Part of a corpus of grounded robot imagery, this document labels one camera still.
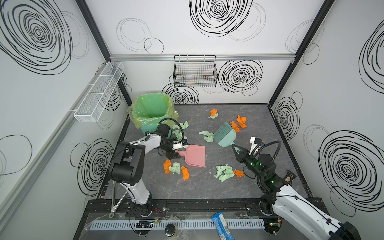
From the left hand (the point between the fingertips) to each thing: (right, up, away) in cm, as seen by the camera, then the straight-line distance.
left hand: (178, 149), depth 94 cm
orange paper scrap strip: (+39, +13, +11) cm, 43 cm away
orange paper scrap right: (+45, +18, +15) cm, 51 cm away
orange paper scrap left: (-7, -8, -5) cm, 12 cm away
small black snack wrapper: (+62, -14, -11) cm, 65 cm away
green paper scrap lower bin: (-1, +8, +9) cm, 12 cm away
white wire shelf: (-41, +25, -21) cm, 53 cm away
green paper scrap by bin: (+2, +14, +11) cm, 18 cm away
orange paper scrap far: (+25, +25, +19) cm, 40 cm away
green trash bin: (-21, +26, +8) cm, 34 cm away
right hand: (+28, +5, -18) cm, 34 cm away
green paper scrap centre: (+20, +7, +2) cm, 21 cm away
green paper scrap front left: (-1, -10, -7) cm, 12 cm away
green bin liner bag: (-26, +22, -11) cm, 36 cm away
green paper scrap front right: (+27, -11, -9) cm, 31 cm away
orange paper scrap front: (+5, -12, -9) cm, 16 cm away
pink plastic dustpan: (+10, -4, +2) cm, 11 cm away
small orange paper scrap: (+35, -12, -11) cm, 39 cm away
